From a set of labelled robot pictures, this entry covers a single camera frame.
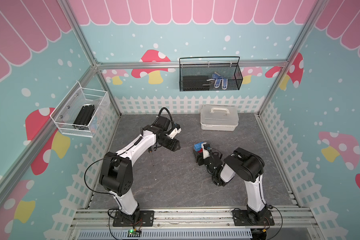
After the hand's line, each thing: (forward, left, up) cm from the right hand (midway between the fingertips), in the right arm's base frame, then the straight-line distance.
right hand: (197, 149), depth 96 cm
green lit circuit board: (-44, +34, -6) cm, 56 cm away
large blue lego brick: (-2, 0, +7) cm, 7 cm away
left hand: (-4, +14, +8) cm, 17 cm away
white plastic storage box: (+21, -16, +8) cm, 27 cm away
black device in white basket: (0, +56, +33) cm, 65 cm away
